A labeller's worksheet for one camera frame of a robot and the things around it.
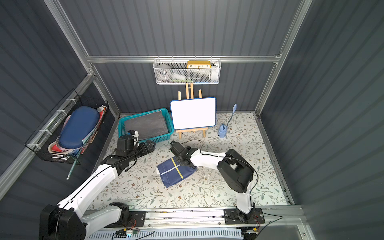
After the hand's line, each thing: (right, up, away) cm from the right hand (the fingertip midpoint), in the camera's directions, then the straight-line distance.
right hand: (188, 151), depth 93 cm
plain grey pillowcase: (-29, +16, +10) cm, 35 cm away
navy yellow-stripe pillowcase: (-10, -11, -4) cm, 16 cm away
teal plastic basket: (-18, +26, +17) cm, 35 cm away
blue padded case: (-50, +16, -24) cm, 58 cm away
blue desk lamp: (+23, +14, +7) cm, 28 cm away
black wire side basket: (-59, +9, -31) cm, 67 cm away
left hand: (-21, +5, -10) cm, 24 cm away
